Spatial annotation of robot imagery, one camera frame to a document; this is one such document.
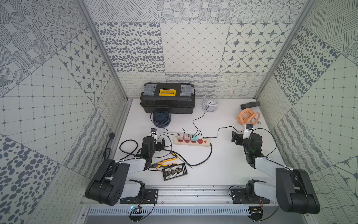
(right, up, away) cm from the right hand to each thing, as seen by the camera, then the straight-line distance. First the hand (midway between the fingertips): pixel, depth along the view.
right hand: (239, 133), depth 91 cm
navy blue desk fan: (-53, +9, +10) cm, 55 cm away
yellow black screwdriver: (-42, -14, -3) cm, 45 cm away
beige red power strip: (-26, -7, +2) cm, 27 cm away
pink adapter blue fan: (-39, -3, -1) cm, 39 cm away
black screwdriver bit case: (-42, -21, -9) cm, 48 cm away
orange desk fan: (+8, +11, +4) cm, 14 cm away
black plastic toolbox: (-42, +24, +7) cm, 49 cm away
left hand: (-58, -3, +1) cm, 58 cm away
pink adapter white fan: (-35, -2, -2) cm, 35 cm away
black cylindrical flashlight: (+20, +20, +25) cm, 38 cm away
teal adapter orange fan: (-30, -3, -2) cm, 30 cm away
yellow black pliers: (-52, -19, -7) cm, 56 cm away
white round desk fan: (-16, +19, +17) cm, 30 cm away
